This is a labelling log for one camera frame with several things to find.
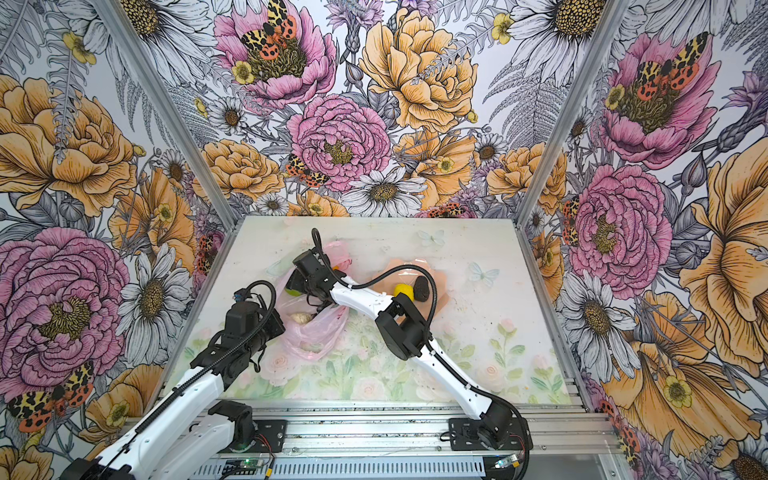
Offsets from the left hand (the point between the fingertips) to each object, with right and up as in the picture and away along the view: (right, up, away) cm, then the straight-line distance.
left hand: (279, 323), depth 85 cm
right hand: (0, +8, +14) cm, 16 cm away
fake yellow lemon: (+36, +8, +10) cm, 38 cm away
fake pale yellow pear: (+5, +1, +4) cm, 6 cm away
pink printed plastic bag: (+9, -2, -4) cm, 10 cm away
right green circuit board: (+60, -29, -14) cm, 68 cm away
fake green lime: (+2, +8, +6) cm, 10 cm away
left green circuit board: (-3, -30, -14) cm, 33 cm away
